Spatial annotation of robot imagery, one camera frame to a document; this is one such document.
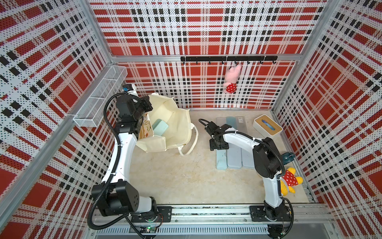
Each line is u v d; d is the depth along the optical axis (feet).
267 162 1.72
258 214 2.39
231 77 3.04
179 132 3.14
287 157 2.76
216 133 2.30
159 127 3.26
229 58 2.91
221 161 2.97
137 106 2.06
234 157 3.04
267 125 3.50
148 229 2.27
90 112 2.27
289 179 2.60
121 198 1.33
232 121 3.69
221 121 3.71
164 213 2.42
